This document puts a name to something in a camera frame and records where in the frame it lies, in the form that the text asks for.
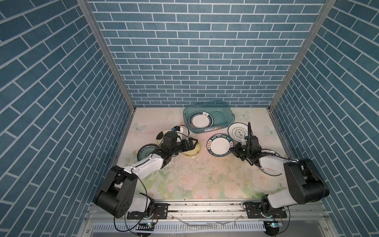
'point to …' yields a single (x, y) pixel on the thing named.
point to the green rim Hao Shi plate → (220, 145)
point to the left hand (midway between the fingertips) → (196, 143)
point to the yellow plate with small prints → (194, 152)
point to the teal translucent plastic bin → (222, 112)
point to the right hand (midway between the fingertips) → (229, 148)
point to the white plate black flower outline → (238, 131)
